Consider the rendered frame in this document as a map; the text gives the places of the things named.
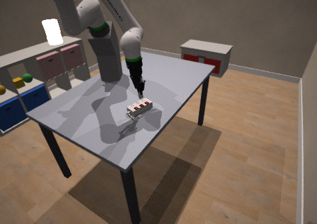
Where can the white power strip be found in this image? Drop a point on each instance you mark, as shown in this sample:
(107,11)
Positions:
(139,107)

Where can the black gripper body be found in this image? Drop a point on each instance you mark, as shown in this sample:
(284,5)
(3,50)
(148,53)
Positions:
(136,73)

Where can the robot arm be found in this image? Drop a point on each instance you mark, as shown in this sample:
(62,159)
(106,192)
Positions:
(76,19)

